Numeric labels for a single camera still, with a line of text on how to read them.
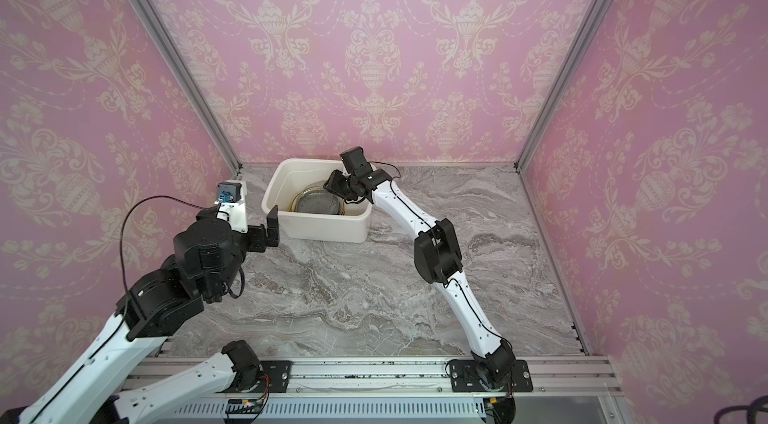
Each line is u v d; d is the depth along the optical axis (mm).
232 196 486
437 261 624
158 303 393
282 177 990
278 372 746
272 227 563
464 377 729
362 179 754
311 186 1021
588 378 760
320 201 995
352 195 853
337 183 858
